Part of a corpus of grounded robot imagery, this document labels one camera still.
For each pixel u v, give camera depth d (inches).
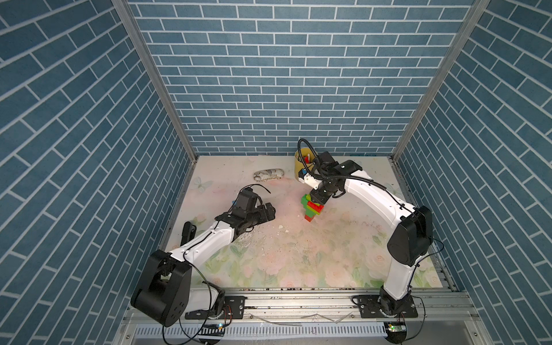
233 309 29.2
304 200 34.3
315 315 28.6
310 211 35.0
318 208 33.5
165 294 16.1
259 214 30.3
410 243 18.4
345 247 35.0
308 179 30.9
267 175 42.8
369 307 28.9
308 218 37.6
